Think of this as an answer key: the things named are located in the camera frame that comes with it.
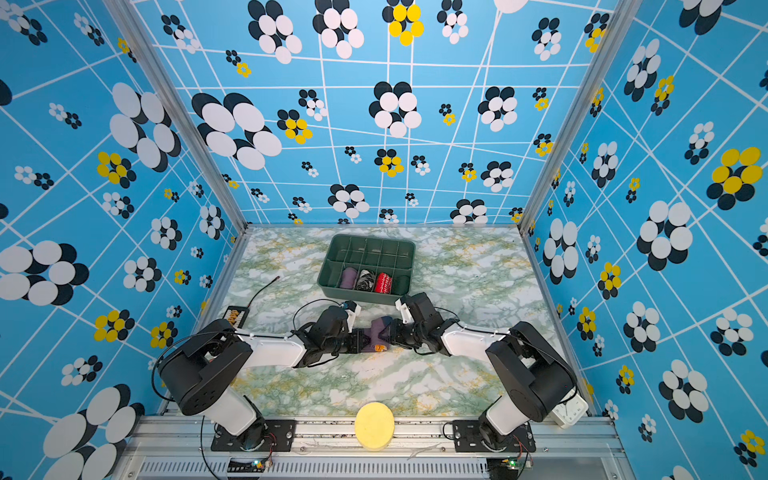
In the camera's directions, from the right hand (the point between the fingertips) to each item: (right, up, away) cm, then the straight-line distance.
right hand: (384, 337), depth 87 cm
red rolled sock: (-1, +15, +9) cm, 18 cm away
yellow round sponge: (-2, -18, -14) cm, 23 cm away
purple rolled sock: (-12, +17, +10) cm, 23 cm away
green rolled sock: (+5, +14, +9) cm, 18 cm away
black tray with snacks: (-47, +5, +6) cm, 48 cm away
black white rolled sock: (-6, +16, +9) cm, 19 cm away
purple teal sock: (-2, -1, -2) cm, 3 cm away
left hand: (-3, -2, +2) cm, 4 cm away
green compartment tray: (-6, +20, +12) cm, 24 cm away
